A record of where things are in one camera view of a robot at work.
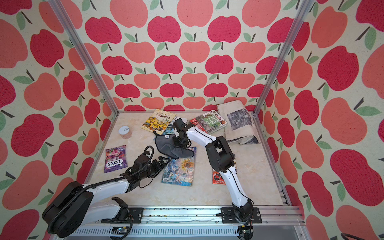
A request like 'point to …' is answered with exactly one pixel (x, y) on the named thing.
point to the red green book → (209, 122)
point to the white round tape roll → (125, 132)
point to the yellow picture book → (158, 121)
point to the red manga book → (217, 178)
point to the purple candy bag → (115, 158)
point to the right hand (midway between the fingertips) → (175, 148)
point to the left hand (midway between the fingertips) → (168, 166)
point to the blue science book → (170, 129)
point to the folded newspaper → (239, 129)
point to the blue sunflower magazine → (180, 171)
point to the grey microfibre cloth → (167, 147)
